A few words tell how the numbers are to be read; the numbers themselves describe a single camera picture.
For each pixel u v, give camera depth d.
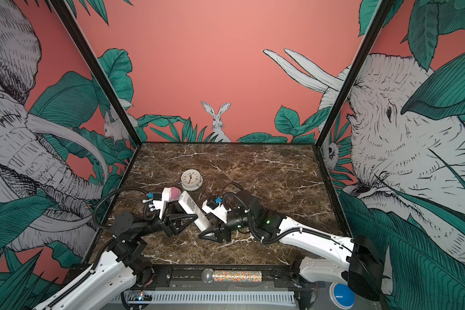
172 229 0.55
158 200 0.54
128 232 0.50
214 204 0.56
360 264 0.39
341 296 0.69
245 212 0.52
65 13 0.70
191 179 0.98
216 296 0.78
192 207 0.57
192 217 0.57
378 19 0.71
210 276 0.71
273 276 0.74
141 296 0.70
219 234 0.57
